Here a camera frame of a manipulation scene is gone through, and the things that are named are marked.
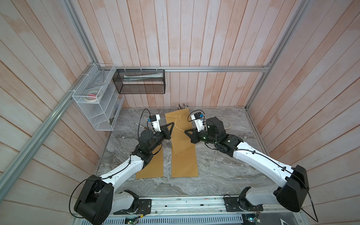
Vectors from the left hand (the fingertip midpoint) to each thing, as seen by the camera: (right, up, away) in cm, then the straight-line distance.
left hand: (174, 125), depth 76 cm
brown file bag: (-13, -29, +13) cm, 34 cm away
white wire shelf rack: (-40, +6, +1) cm, 41 cm away
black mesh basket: (-23, +29, +14) cm, 39 cm away
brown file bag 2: (+6, -25, +12) cm, 29 cm away
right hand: (+5, -4, -2) cm, 7 cm away
